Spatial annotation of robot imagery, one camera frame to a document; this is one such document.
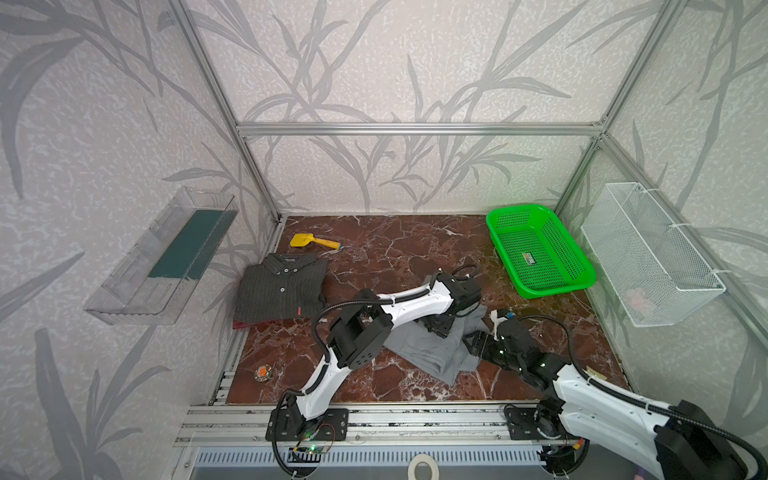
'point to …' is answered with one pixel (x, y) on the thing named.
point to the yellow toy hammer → (302, 239)
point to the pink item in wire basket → (636, 298)
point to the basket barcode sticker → (529, 258)
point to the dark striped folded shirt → (284, 286)
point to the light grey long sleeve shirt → (441, 356)
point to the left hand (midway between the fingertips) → (435, 320)
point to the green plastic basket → (537, 252)
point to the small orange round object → (263, 373)
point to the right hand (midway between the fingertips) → (468, 333)
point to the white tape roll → (422, 458)
